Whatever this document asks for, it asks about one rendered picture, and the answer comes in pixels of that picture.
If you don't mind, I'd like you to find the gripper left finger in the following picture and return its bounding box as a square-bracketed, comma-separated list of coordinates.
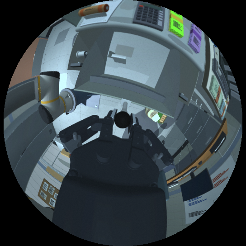
[58, 108, 118, 144]

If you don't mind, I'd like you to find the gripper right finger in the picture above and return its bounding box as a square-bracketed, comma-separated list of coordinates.
[129, 113, 175, 167]

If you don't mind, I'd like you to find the black ball knob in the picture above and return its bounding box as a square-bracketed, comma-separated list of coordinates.
[114, 102, 133, 129]

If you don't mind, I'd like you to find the grey cash drawer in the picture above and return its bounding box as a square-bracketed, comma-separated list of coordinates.
[104, 31, 171, 90]

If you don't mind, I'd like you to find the light grey roll rack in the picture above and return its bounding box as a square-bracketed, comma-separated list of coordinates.
[76, 10, 109, 27]

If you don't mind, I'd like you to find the orange coin roll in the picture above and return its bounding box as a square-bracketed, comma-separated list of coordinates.
[78, 4, 109, 18]

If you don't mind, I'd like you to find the grey cupboard row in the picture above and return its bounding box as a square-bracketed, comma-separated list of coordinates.
[182, 92, 222, 154]

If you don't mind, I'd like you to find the orange counter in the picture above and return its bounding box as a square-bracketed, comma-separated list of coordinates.
[166, 118, 228, 185]

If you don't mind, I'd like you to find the dark monitor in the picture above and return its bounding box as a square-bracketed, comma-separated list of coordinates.
[180, 167, 214, 202]

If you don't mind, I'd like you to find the brown cork board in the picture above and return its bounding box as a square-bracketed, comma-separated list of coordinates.
[38, 178, 61, 208]

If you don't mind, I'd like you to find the white poster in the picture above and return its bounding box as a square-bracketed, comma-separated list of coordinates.
[184, 195, 213, 225]

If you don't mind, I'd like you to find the framed notice board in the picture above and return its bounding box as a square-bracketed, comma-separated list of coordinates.
[206, 57, 230, 118]

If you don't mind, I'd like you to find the purple notepad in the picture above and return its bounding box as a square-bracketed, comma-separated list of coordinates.
[189, 24, 202, 54]

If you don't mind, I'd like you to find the green notepad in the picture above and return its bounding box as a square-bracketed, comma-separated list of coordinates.
[168, 10, 184, 38]

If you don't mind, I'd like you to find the grey keypad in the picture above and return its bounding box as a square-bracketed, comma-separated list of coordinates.
[132, 3, 166, 31]

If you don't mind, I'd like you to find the grey drawer handle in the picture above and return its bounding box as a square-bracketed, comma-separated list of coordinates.
[108, 50, 127, 62]

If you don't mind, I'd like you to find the grey pedestal body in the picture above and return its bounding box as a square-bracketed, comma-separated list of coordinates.
[68, 0, 205, 120]

